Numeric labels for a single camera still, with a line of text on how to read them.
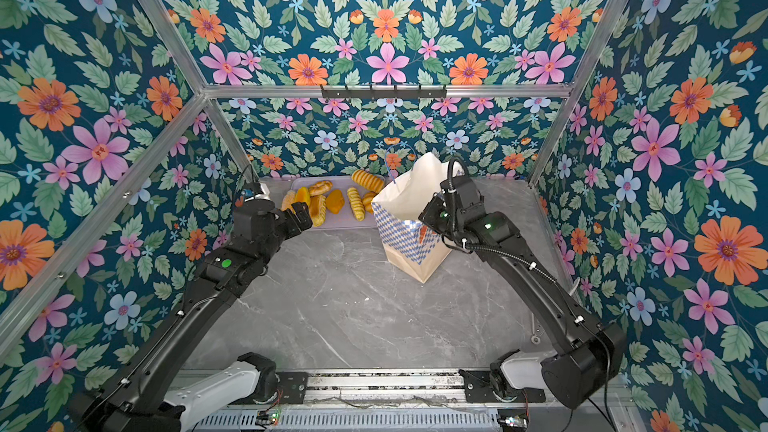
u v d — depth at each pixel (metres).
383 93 0.93
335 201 1.09
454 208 0.54
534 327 0.82
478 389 0.73
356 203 1.05
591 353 0.38
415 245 0.77
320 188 1.11
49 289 0.53
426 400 0.72
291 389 0.73
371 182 1.15
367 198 1.08
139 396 0.38
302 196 1.08
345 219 1.05
